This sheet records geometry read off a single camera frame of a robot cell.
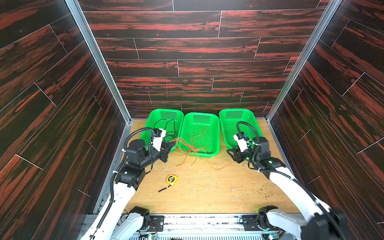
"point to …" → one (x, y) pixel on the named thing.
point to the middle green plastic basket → (200, 137)
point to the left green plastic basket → (156, 114)
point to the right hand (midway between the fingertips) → (233, 147)
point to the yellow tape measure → (171, 179)
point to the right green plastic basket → (229, 120)
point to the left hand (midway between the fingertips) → (174, 142)
